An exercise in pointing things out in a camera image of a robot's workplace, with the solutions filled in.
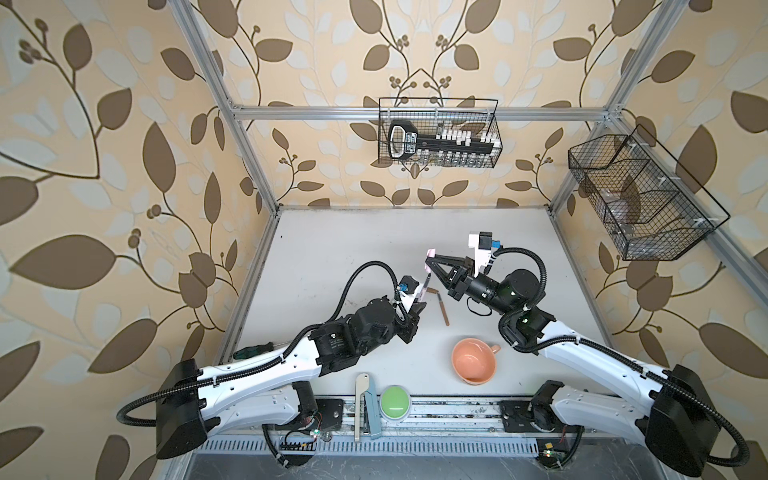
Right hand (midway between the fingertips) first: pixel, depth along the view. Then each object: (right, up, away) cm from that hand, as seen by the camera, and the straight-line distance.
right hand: (429, 263), depth 64 cm
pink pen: (-1, -6, +3) cm, 7 cm away
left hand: (0, -10, +6) cm, 11 cm away
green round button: (-7, -37, +12) cm, 39 cm away
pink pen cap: (0, +2, 0) cm, 2 cm away
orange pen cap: (+1, -7, +4) cm, 8 cm away
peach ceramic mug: (+15, -29, +19) cm, 37 cm away
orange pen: (+8, -17, +29) cm, 35 cm away
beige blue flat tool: (-15, -33, +13) cm, 39 cm away
